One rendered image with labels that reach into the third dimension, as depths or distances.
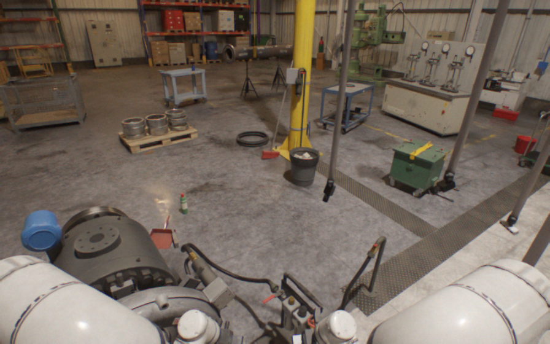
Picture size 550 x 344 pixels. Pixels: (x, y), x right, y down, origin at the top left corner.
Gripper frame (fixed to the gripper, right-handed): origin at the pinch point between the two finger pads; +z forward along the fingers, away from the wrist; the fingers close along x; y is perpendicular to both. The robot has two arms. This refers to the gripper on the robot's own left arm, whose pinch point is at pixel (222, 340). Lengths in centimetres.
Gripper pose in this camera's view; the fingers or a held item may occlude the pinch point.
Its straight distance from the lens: 130.1
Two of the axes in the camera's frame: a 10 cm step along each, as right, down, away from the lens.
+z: 1.5, 6.3, 7.6
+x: -9.8, 0.1, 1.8
